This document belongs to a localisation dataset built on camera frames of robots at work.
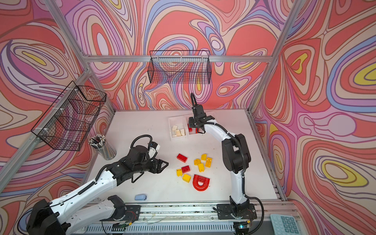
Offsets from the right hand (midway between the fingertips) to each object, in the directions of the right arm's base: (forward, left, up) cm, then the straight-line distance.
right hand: (193, 124), depth 98 cm
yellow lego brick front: (-34, +6, -9) cm, 35 cm away
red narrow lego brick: (-28, +6, -9) cm, 30 cm away
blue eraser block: (-43, +31, -10) cm, 54 cm away
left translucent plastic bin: (+4, +12, -9) cm, 15 cm away
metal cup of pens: (-18, +53, -1) cm, 56 cm away
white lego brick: (0, +11, -8) cm, 14 cm away
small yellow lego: (-30, +10, -10) cm, 33 cm away
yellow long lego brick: (-24, -8, -10) cm, 27 cm away
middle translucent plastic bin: (+1, +1, -9) cm, 9 cm away
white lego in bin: (-2, +8, -6) cm, 10 cm away
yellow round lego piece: (-24, -1, -8) cm, 25 cm away
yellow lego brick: (-28, -3, -8) cm, 29 cm away
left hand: (-29, +16, +3) cm, 33 cm away
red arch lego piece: (-38, -3, -11) cm, 40 cm away
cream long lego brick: (+3, +14, -8) cm, 17 cm away
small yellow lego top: (-20, -6, -9) cm, 23 cm away
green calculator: (-57, -41, -9) cm, 71 cm away
